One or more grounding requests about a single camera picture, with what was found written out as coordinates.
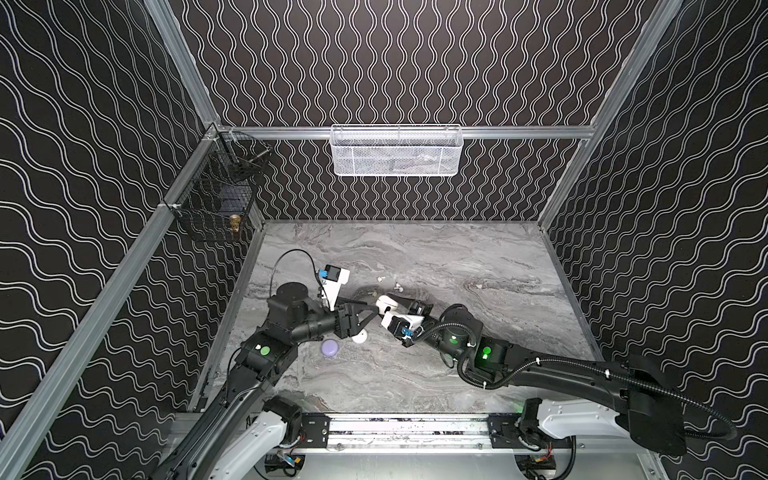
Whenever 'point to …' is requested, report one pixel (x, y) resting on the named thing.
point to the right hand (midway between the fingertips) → (389, 299)
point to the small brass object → (234, 220)
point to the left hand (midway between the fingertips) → (378, 310)
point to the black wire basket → (214, 200)
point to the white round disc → (361, 337)
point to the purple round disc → (329, 347)
